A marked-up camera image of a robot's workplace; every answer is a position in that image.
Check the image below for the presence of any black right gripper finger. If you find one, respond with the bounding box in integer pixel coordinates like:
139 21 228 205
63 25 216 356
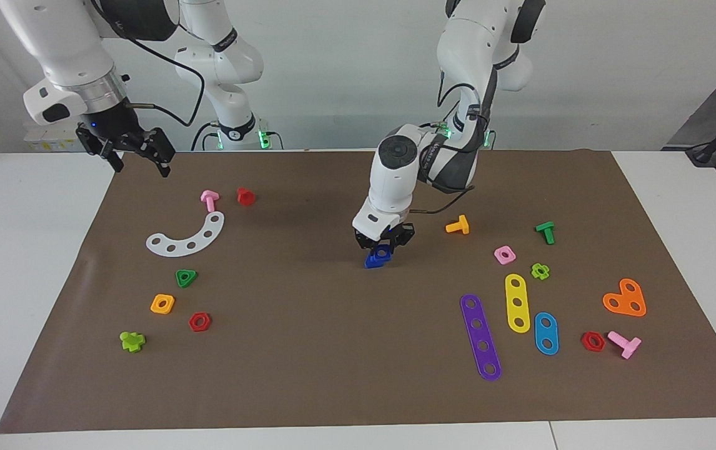
101 139 126 174
139 128 176 179

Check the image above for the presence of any white cardboard box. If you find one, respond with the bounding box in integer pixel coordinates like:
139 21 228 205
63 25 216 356
24 121 93 153

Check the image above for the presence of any white curved five-hole plate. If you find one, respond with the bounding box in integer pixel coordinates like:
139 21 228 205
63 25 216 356
146 211 226 258

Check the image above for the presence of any purple four-hole toy strip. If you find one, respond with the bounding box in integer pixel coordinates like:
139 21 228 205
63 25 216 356
460 294 502 382

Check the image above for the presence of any brown table mat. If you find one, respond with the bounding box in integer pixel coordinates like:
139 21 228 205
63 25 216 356
0 149 716 434

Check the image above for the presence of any yellow three-hole toy strip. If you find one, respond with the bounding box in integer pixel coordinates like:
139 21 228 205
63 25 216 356
505 273 531 334

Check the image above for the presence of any blue two-hole toy strip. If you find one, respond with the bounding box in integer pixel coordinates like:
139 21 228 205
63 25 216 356
534 312 559 356

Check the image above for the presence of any orange heart-shaped two-hole plate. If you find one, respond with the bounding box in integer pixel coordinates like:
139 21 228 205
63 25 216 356
602 278 647 318

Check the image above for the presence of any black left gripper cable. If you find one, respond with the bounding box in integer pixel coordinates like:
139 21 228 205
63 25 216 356
409 180 477 217

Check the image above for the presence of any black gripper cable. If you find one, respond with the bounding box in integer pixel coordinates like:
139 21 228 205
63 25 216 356
102 25 206 127
409 180 477 217

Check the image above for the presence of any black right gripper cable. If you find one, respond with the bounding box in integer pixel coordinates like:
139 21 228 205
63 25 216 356
102 25 206 127

